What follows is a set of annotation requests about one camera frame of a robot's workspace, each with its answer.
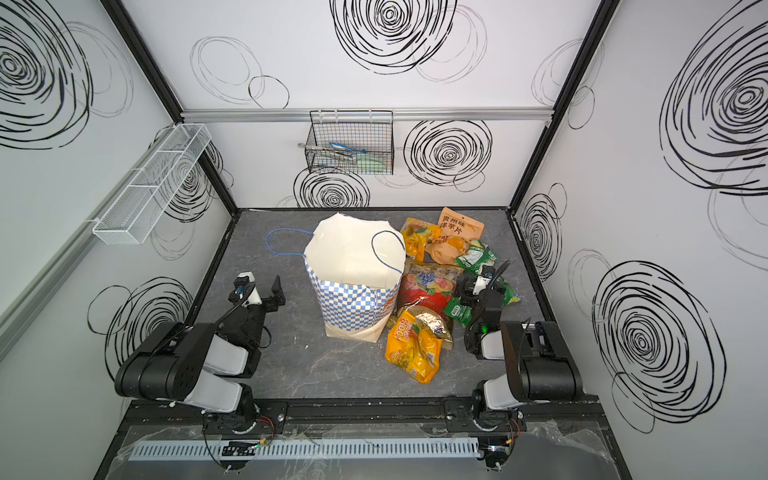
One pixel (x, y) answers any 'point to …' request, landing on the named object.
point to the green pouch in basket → (370, 163)
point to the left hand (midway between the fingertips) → (264, 278)
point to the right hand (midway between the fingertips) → (481, 276)
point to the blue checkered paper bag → (355, 268)
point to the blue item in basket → (341, 146)
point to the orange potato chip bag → (453, 236)
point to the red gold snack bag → (428, 285)
